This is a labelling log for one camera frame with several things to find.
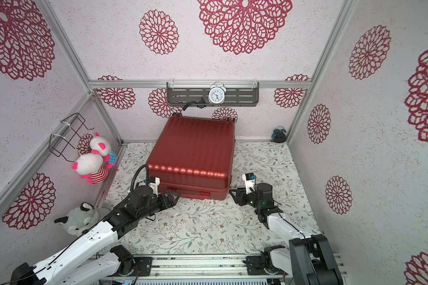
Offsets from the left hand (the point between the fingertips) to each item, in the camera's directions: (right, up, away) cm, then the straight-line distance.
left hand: (175, 197), depth 79 cm
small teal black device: (+60, +33, +38) cm, 78 cm away
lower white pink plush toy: (-42, +14, +6) cm, 45 cm away
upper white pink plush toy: (-41, +24, +13) cm, 49 cm away
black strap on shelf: (+10, +46, +13) cm, 49 cm away
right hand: (+27, +3, +7) cm, 28 cm away
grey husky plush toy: (-33, -5, -11) cm, 35 cm away
